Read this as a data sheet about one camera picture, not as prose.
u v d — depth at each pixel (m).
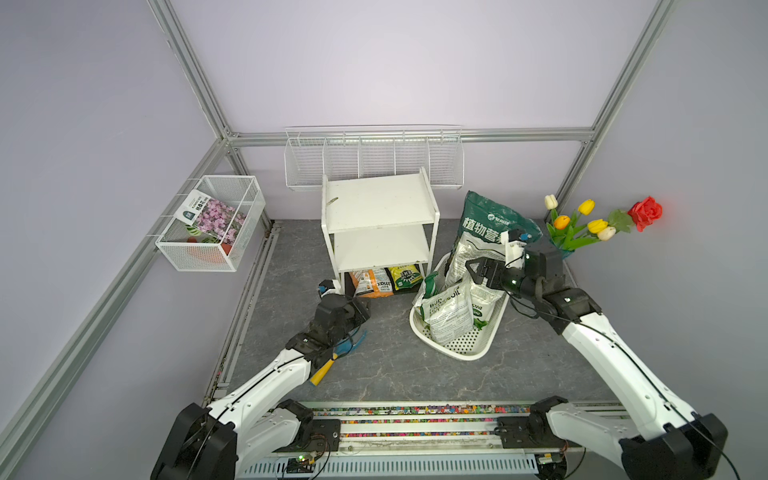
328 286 0.75
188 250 0.74
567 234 0.85
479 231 0.85
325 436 0.73
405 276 1.02
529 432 0.72
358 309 0.74
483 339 0.87
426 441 0.74
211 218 0.74
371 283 0.94
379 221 0.74
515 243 0.66
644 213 0.71
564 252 0.89
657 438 0.39
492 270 0.65
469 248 0.86
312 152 0.96
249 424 0.45
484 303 0.87
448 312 0.85
